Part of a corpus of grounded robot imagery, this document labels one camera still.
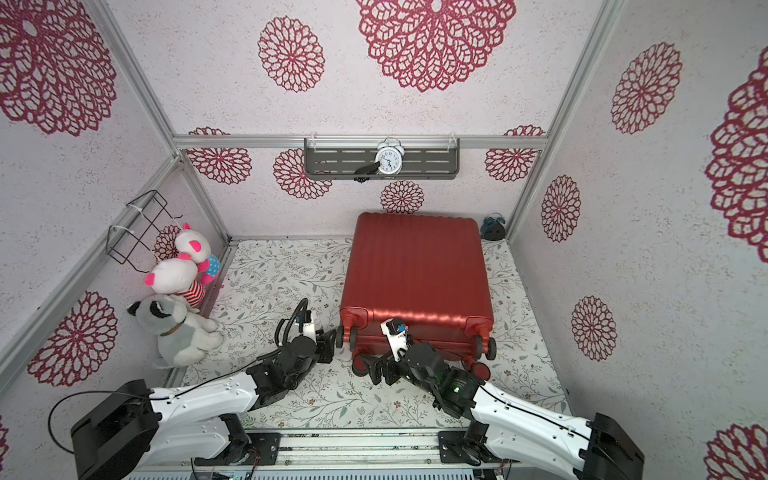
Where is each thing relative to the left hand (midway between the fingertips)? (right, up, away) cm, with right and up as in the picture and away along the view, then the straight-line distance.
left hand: (331, 333), depth 85 cm
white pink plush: (-44, +16, 0) cm, 47 cm away
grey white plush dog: (-41, 0, -1) cm, 41 cm away
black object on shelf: (+10, +49, +7) cm, 51 cm away
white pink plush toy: (-44, +25, +7) cm, 51 cm away
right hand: (+12, -1, -10) cm, 16 cm away
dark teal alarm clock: (+58, +34, +32) cm, 75 cm away
